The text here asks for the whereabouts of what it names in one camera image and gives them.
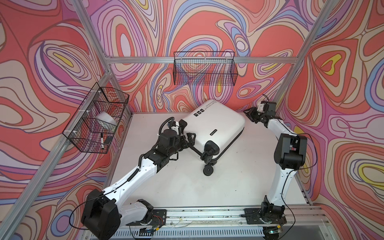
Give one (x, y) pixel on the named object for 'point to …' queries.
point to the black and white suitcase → (216, 125)
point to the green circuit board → (144, 230)
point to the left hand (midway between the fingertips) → (191, 135)
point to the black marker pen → (102, 141)
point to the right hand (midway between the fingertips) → (244, 113)
